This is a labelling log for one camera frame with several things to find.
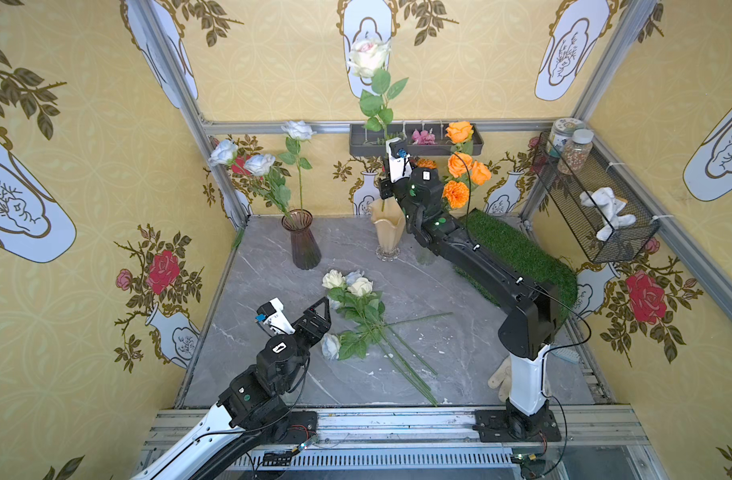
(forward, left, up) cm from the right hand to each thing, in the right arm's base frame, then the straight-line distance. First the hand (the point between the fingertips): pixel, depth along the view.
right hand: (400, 151), depth 76 cm
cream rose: (-25, +7, -37) cm, 45 cm away
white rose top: (-14, +13, -37) cm, 42 cm away
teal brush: (-34, -50, -43) cm, 74 cm away
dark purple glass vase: (-8, +29, -33) cm, 45 cm away
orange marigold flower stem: (+8, -8, -9) cm, 14 cm away
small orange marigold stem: (-6, -15, -9) cm, 18 cm away
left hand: (-33, +21, -22) cm, 45 cm away
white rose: (-2, +35, -12) cm, 37 cm away
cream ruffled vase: (-4, +2, -21) cm, 21 cm away
